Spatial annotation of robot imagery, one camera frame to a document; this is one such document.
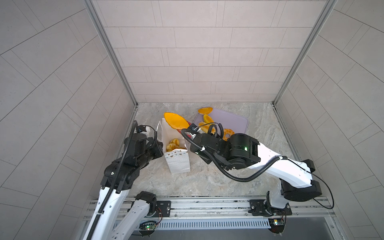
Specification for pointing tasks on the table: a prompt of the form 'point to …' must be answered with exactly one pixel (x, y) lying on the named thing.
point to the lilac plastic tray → (199, 118)
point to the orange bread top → (205, 110)
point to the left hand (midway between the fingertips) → (167, 142)
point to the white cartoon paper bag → (178, 160)
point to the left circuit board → (147, 226)
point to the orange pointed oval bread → (176, 121)
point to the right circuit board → (277, 225)
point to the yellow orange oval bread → (207, 119)
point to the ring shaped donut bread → (226, 131)
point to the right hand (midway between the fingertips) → (202, 145)
